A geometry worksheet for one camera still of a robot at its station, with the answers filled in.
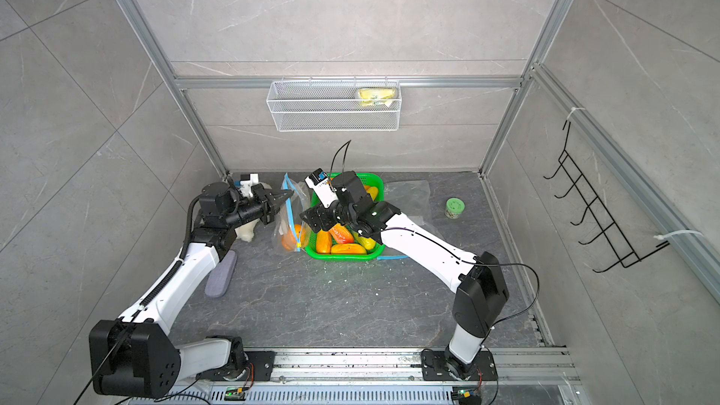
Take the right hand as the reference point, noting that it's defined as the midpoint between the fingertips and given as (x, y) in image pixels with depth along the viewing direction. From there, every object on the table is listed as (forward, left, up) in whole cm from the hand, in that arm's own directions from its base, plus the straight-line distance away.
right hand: (314, 207), depth 76 cm
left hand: (+3, +5, +5) cm, 7 cm away
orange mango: (-2, +10, -15) cm, 18 cm away
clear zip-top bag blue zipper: (-2, +6, +2) cm, 6 cm away
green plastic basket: (+1, -7, -21) cm, 22 cm away
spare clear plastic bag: (+21, -32, -24) cm, 45 cm away
